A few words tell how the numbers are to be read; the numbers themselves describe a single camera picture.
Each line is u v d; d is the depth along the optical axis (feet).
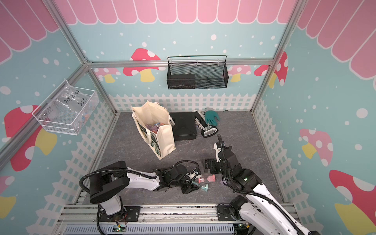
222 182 2.01
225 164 1.73
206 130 3.54
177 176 2.20
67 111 2.39
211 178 2.74
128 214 2.43
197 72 3.07
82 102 2.48
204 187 2.62
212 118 3.71
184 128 3.39
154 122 3.47
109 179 1.66
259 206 1.54
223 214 2.44
